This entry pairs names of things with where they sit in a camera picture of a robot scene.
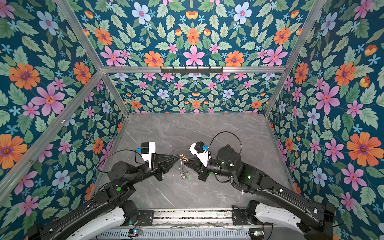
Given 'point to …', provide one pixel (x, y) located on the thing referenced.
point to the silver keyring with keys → (183, 171)
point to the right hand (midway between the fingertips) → (186, 161)
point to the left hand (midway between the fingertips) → (177, 157)
